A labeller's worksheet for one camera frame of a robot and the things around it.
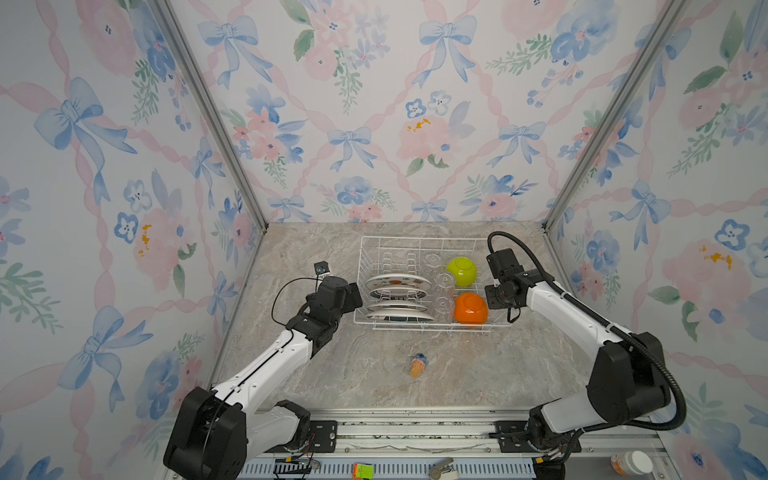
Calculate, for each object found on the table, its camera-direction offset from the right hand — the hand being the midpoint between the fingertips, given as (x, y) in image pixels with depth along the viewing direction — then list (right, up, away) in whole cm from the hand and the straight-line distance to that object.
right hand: (501, 295), depth 89 cm
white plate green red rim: (-30, -5, -8) cm, 31 cm away
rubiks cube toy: (-39, -37, -21) cm, 58 cm away
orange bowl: (-9, -4, +1) cm, 10 cm away
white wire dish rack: (-22, +12, +9) cm, 26 cm away
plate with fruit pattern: (-30, +4, +3) cm, 31 cm away
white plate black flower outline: (-31, -2, -6) cm, 31 cm away
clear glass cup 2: (-18, -4, -3) cm, 18 cm away
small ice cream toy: (-25, -18, -6) cm, 32 cm away
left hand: (-46, +3, -4) cm, 46 cm away
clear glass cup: (-16, +3, +2) cm, 17 cm away
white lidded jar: (+20, -33, -24) cm, 45 cm away
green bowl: (-8, +7, +10) cm, 15 cm away
